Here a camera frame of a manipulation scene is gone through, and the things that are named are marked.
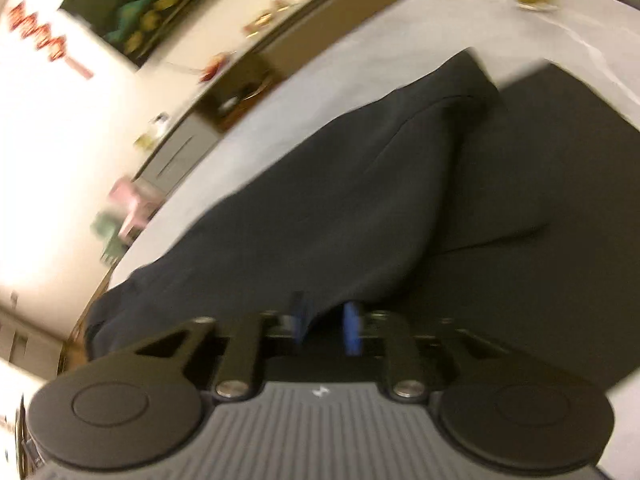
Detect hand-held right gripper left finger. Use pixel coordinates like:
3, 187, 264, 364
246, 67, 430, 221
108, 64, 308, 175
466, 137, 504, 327
132, 290, 309, 402

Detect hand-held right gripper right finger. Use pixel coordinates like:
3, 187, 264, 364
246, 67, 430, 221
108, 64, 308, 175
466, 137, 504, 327
342, 300, 506, 402

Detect black pants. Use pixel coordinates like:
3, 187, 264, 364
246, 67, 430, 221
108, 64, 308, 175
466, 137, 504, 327
84, 49, 640, 394

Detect green plastic chair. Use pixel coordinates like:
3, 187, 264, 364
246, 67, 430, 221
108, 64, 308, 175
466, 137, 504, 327
90, 210, 127, 267

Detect pink plastic chair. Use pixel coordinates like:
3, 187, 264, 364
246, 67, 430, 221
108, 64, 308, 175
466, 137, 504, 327
107, 177, 162, 247

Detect long grey-brown TV cabinet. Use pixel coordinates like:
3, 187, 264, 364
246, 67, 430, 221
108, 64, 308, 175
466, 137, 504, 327
131, 0, 461, 206

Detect red plate of fruit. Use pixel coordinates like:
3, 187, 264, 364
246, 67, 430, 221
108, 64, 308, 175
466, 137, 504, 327
200, 52, 236, 84

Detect golden bowl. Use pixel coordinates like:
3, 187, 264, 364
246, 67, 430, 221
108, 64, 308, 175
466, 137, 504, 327
251, 11, 282, 32

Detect wall-mounted television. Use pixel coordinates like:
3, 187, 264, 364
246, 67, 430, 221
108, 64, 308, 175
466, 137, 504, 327
60, 0, 351, 69

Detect red wall ornament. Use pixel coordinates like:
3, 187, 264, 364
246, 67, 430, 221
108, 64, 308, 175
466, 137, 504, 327
7, 2, 96, 80

